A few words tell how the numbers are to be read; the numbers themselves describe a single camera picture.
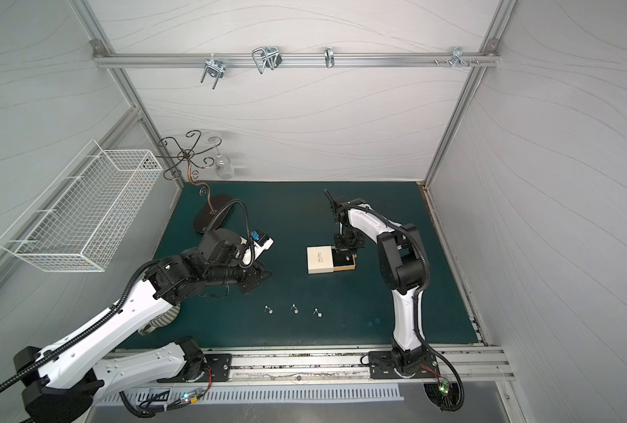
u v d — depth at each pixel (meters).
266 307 0.84
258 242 0.60
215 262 0.52
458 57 0.76
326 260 0.93
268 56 0.77
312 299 0.86
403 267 0.54
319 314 0.84
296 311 0.84
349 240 0.83
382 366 0.73
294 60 0.77
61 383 0.38
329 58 0.78
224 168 1.00
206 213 1.07
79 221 0.69
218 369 0.74
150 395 0.71
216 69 0.78
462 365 0.76
